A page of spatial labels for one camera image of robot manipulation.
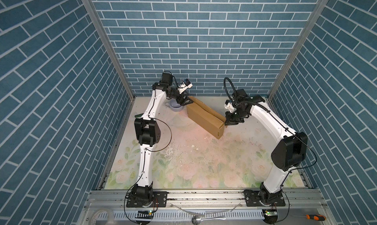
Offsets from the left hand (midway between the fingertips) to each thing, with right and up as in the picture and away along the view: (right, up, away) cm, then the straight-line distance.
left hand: (189, 96), depth 93 cm
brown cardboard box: (+14, -16, -6) cm, 22 cm away
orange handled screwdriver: (+61, -59, -25) cm, 88 cm away
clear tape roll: (-34, -59, -28) cm, 73 cm away
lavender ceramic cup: (-12, -6, +15) cm, 20 cm away
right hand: (+21, -16, -9) cm, 28 cm away
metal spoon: (+5, -60, -27) cm, 66 cm away
